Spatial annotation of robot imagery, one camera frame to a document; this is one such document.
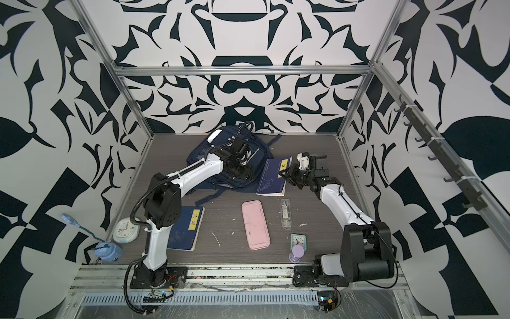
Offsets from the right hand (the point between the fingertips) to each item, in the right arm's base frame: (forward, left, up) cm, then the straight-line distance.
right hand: (279, 170), depth 84 cm
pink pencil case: (-20, +9, -15) cm, 27 cm away
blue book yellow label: (-21, +39, -15) cm, 47 cm away
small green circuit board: (-44, -15, -18) cm, 50 cm away
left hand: (+5, +14, -7) cm, 16 cm away
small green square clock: (-24, -7, -15) cm, 29 cm away
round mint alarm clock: (-20, +64, -14) cm, 68 cm away
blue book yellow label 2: (-5, +4, -4) cm, 7 cm away
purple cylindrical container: (-31, -5, -8) cm, 32 cm away
